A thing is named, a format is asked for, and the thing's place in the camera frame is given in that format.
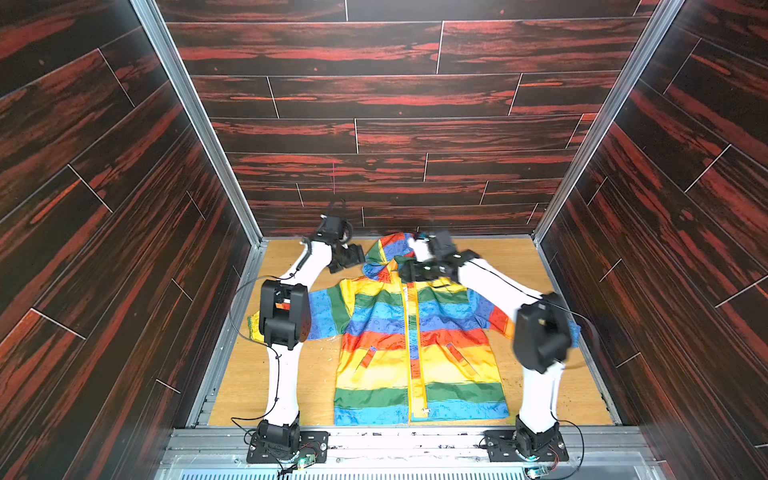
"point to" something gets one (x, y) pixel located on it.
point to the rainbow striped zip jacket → (412, 350)
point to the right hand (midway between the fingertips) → (411, 269)
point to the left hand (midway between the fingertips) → (359, 260)
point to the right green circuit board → (538, 472)
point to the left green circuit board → (308, 460)
